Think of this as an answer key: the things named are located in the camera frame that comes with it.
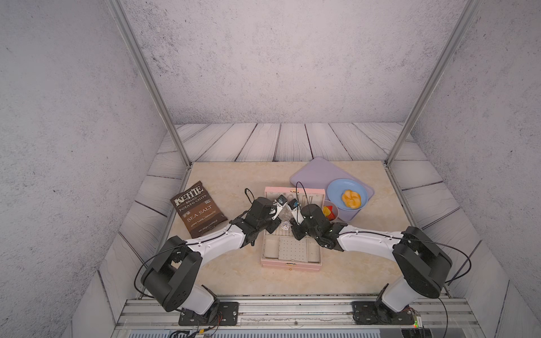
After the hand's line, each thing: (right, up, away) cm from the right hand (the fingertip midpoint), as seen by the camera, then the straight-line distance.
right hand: (292, 221), depth 88 cm
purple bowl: (+20, +4, +8) cm, 22 cm away
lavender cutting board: (+18, +20, +31) cm, 41 cm away
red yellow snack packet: (+17, +2, +8) cm, 19 cm away
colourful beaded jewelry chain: (-3, -2, 0) cm, 3 cm away
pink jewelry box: (-4, -10, -6) cm, 13 cm away
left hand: (-5, +3, 0) cm, 6 cm away
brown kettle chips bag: (-43, +2, +11) cm, 44 cm away
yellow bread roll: (+29, +7, +14) cm, 33 cm away
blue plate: (+23, +12, +18) cm, 32 cm away
